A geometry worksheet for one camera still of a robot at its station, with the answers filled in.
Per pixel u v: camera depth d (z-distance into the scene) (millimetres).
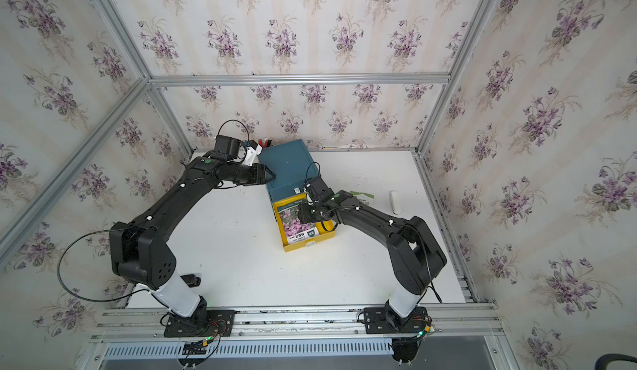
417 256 448
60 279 395
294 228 860
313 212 746
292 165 863
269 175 805
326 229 737
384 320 659
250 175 744
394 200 988
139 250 444
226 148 662
